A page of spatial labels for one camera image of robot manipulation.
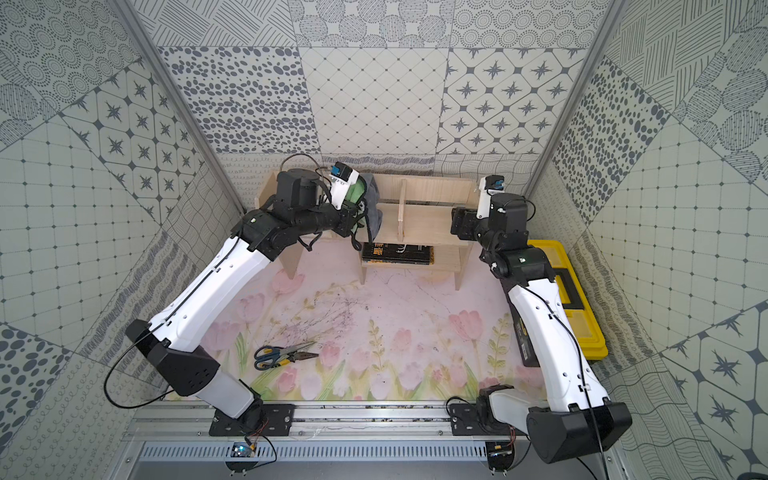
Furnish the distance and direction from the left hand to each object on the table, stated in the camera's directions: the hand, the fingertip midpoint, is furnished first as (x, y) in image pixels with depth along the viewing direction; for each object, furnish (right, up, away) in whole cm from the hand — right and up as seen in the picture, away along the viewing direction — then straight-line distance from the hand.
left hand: (363, 201), depth 68 cm
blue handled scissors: (-29, -43, +15) cm, 54 cm away
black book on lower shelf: (+5, -13, +22) cm, 26 cm away
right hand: (+25, -3, +3) cm, 26 cm away
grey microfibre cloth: (+3, -4, +2) cm, 5 cm away
